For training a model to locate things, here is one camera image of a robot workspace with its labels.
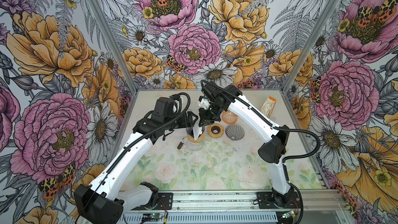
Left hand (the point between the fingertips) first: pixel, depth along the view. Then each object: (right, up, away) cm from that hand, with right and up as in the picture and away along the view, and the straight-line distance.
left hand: (190, 123), depth 74 cm
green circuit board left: (-15, -41, -3) cm, 44 cm away
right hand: (+5, -3, 0) cm, 6 cm away
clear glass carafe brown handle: (-1, -16, +20) cm, 25 cm away
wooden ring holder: (+13, -10, +21) cm, 27 cm away
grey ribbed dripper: (+25, -8, +20) cm, 33 cm away
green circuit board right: (+44, -41, -2) cm, 60 cm away
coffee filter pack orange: (+47, +8, +25) cm, 54 cm away
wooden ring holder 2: (+4, -9, +9) cm, 14 cm away
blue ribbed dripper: (-1, -5, +9) cm, 10 cm away
